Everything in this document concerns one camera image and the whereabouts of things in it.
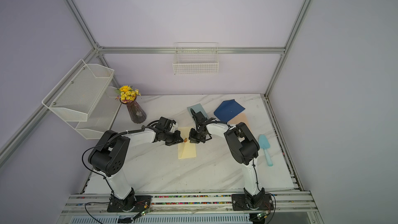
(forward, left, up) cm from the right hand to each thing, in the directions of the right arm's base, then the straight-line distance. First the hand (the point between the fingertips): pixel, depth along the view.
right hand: (191, 142), depth 95 cm
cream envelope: (-4, +3, 0) cm, 5 cm away
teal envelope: (+28, -3, -1) cm, 29 cm away
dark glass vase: (+16, +35, +10) cm, 40 cm away
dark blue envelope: (+26, -26, 0) cm, 37 cm away
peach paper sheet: (+18, -34, -1) cm, 38 cm away
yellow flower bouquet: (+18, +35, +26) cm, 47 cm away
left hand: (0, +5, +2) cm, 5 cm away
